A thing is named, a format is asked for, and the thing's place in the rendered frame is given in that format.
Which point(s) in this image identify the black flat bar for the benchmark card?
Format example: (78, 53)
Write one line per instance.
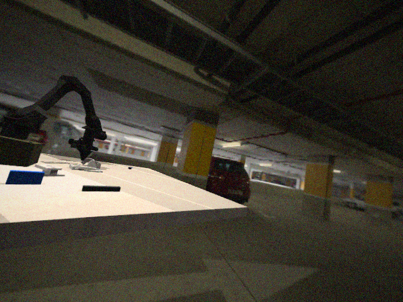
(90, 188)

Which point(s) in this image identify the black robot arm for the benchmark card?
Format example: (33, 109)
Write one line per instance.
(17, 125)

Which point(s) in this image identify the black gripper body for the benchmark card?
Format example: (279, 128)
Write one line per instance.
(86, 144)

